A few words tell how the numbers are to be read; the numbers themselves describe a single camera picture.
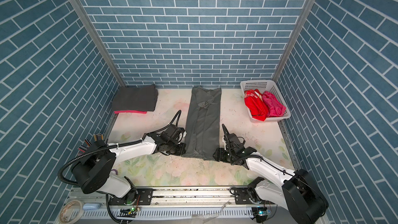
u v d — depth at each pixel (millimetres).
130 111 1046
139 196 725
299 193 413
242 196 735
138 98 1107
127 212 720
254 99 958
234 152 665
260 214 702
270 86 1148
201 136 942
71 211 710
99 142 482
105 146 478
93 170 433
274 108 990
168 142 690
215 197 753
